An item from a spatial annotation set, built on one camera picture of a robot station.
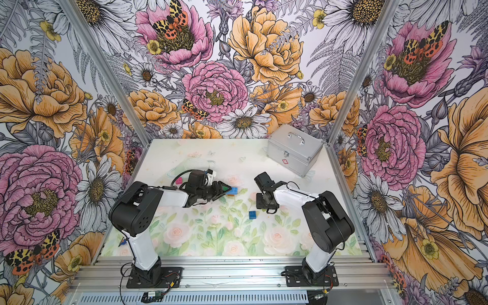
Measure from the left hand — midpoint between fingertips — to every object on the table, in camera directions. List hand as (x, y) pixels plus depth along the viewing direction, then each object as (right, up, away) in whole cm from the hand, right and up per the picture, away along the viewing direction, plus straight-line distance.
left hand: (228, 194), depth 95 cm
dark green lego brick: (-1, +3, -3) cm, 5 cm away
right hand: (+17, -6, -3) cm, 18 cm away
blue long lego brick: (+2, +1, +1) cm, 3 cm away
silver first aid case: (+33, +22, +4) cm, 40 cm away
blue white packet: (-42, -18, -14) cm, 48 cm away
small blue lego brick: (+12, -9, -5) cm, 16 cm away
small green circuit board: (-26, -34, -22) cm, 49 cm away
